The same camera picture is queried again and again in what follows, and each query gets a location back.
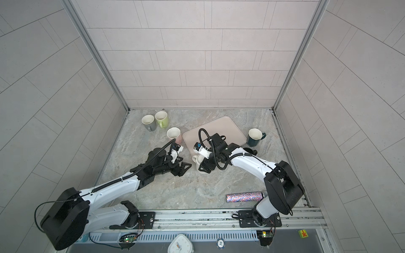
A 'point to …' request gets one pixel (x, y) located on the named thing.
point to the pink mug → (174, 133)
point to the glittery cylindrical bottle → (244, 197)
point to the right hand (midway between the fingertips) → (204, 161)
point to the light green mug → (161, 118)
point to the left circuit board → (127, 241)
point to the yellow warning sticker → (303, 233)
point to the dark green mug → (254, 137)
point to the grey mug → (149, 122)
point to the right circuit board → (266, 237)
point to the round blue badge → (220, 243)
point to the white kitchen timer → (182, 244)
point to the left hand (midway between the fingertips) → (189, 161)
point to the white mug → (198, 159)
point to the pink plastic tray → (224, 126)
